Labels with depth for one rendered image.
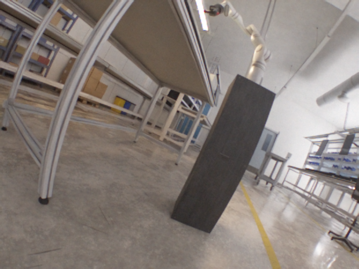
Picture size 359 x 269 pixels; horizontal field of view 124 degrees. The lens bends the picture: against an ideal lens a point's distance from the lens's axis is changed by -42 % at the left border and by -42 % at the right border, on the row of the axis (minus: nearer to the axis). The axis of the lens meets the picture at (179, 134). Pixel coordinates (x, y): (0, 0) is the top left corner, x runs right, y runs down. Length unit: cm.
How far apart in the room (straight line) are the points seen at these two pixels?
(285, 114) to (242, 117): 724
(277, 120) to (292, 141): 119
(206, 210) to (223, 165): 26
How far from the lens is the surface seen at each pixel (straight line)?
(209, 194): 87
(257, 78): 102
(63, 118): 58
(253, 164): 759
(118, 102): 679
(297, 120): 827
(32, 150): 75
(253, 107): 88
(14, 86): 121
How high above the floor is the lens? 46
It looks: 2 degrees down
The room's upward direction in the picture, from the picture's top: 24 degrees clockwise
